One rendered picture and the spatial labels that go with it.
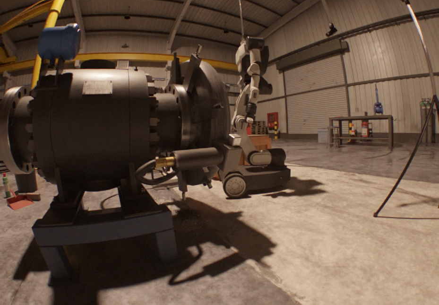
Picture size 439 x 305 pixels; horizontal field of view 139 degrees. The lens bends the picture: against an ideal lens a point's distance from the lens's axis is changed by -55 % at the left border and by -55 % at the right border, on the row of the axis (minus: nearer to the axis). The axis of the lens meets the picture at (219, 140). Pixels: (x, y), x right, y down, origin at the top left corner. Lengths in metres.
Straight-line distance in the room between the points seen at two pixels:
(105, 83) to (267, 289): 0.98
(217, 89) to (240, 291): 0.81
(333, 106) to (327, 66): 2.07
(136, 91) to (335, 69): 9.45
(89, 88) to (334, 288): 1.16
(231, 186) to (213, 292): 0.97
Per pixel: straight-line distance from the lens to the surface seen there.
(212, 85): 0.82
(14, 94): 1.01
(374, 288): 0.79
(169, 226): 0.73
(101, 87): 0.78
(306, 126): 10.36
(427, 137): 8.08
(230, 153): 0.72
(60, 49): 0.87
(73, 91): 0.79
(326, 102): 9.77
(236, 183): 1.46
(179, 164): 0.63
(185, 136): 0.88
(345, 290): 0.74
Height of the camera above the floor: 0.54
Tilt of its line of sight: 3 degrees down
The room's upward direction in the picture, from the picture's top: 2 degrees counter-clockwise
